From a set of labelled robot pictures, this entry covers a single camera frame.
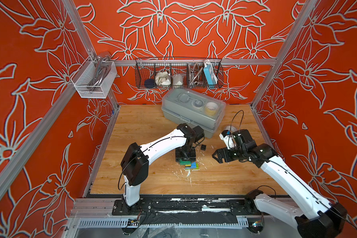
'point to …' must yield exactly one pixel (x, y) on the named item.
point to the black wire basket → (185, 73)
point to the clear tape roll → (232, 129)
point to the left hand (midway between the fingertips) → (189, 161)
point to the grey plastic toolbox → (194, 108)
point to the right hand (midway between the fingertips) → (216, 153)
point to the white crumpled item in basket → (162, 78)
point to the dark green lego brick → (184, 162)
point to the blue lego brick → (194, 165)
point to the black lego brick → (203, 147)
